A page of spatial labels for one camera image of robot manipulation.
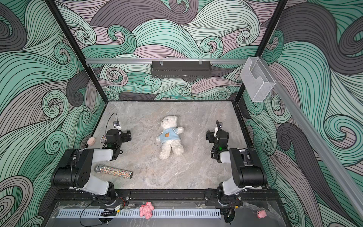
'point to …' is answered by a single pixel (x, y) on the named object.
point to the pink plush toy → (146, 210)
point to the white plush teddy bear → (168, 122)
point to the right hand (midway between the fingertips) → (217, 130)
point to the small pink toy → (261, 213)
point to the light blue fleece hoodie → (169, 134)
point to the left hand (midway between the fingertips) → (121, 129)
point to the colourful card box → (103, 138)
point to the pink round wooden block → (91, 141)
